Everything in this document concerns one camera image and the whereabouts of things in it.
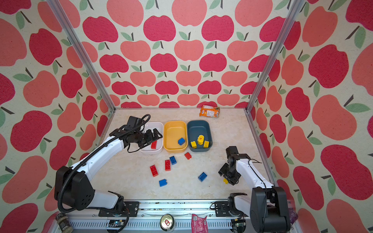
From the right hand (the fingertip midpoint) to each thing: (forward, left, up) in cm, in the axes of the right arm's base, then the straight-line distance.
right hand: (227, 177), depth 84 cm
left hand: (+12, +41, +16) cm, 46 cm away
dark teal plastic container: (+34, +21, 0) cm, 40 cm away
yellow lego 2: (+21, +13, 0) cm, 24 cm away
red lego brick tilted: (-1, +44, +2) cm, 44 cm away
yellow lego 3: (-3, +1, +2) cm, 4 cm away
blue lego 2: (-7, +37, 0) cm, 38 cm away
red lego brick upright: (+3, +36, +1) cm, 36 cm away
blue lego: (+21, +30, +2) cm, 37 cm away
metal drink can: (-26, +30, +11) cm, 41 cm away
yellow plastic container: (+28, +37, +2) cm, 47 cm away
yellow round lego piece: (+23, +17, +2) cm, 28 cm away
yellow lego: (+18, +21, +3) cm, 28 cm away
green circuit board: (-29, +57, -1) cm, 64 cm away
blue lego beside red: (+7, +34, +1) cm, 34 cm away
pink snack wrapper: (-25, +15, +1) cm, 29 cm away
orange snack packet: (+51, +11, +3) cm, 52 cm away
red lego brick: (+15, +48, +3) cm, 50 cm away
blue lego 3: (-1, +15, 0) cm, 15 cm away
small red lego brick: (+11, +24, 0) cm, 27 cm away
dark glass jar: (-31, +79, +4) cm, 85 cm away
